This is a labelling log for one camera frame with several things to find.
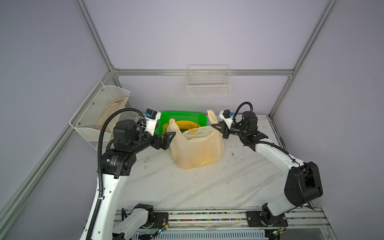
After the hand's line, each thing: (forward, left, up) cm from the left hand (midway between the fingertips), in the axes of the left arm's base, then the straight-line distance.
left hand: (165, 130), depth 62 cm
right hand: (+13, -22, -9) cm, 27 cm away
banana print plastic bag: (+7, -14, -23) cm, 27 cm away
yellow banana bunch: (+32, -6, -32) cm, 46 cm away
